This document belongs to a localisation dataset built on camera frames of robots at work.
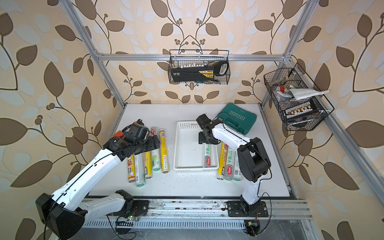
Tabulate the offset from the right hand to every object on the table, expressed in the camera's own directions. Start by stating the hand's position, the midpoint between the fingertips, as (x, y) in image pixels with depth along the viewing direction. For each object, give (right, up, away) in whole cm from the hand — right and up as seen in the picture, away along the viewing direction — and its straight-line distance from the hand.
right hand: (206, 140), depth 92 cm
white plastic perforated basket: (-11, -8, +2) cm, 14 cm away
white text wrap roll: (+17, -17, -11) cm, 26 cm away
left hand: (-28, +1, -15) cm, 32 cm away
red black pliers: (-50, +12, +19) cm, 55 cm away
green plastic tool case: (+25, +13, +13) cm, 31 cm away
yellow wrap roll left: (-34, -14, -5) cm, 37 cm away
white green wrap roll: (0, -8, -3) cm, 9 cm away
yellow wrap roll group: (+9, -11, -5) cm, 16 cm away
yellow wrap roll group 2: (-25, -10, -4) cm, 28 cm away
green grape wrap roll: (-30, -8, -3) cm, 32 cm away
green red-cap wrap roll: (+14, -12, -6) cm, 19 cm away
